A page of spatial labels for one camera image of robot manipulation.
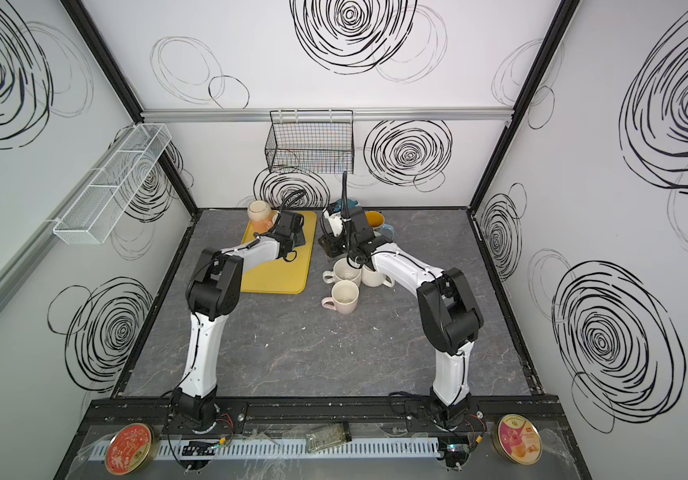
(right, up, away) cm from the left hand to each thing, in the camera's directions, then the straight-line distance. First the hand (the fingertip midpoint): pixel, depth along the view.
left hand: (299, 231), depth 108 cm
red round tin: (-31, -50, -42) cm, 72 cm away
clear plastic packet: (+14, -48, -40) cm, 64 cm away
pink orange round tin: (+57, -48, -40) cm, 85 cm away
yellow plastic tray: (-4, -15, -11) cm, 19 cm away
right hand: (+10, -2, -18) cm, 21 cm away
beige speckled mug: (+16, -13, -14) cm, 25 cm away
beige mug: (-15, +6, 0) cm, 16 cm away
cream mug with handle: (+26, -15, -13) cm, 33 cm away
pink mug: (+17, -20, -17) cm, 31 cm away
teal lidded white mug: (+19, +11, +4) cm, 22 cm away
